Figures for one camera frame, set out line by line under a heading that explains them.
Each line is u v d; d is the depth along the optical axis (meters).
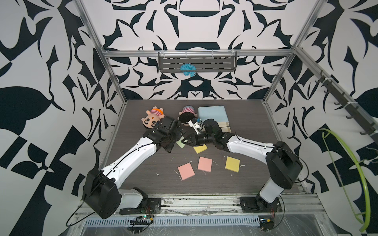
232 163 0.89
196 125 0.78
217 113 0.92
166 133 0.60
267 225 0.71
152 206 0.73
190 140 0.76
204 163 0.87
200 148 0.94
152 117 0.97
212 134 0.67
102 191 0.39
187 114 1.05
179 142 0.80
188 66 0.91
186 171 0.85
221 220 0.71
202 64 0.94
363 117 0.54
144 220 0.72
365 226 0.52
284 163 0.46
